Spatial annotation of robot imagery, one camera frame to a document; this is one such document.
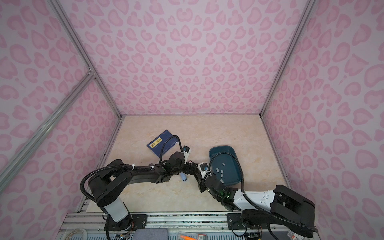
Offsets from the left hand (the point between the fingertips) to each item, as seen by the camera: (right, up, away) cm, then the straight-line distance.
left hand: (194, 160), depth 89 cm
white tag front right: (+45, -29, -22) cm, 58 cm away
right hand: (+2, -5, -7) cm, 9 cm away
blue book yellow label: (-22, +9, +14) cm, 28 cm away
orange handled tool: (-2, -31, -19) cm, 37 cm away
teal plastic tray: (+19, -3, +3) cm, 20 cm away
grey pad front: (-19, -28, -21) cm, 41 cm away
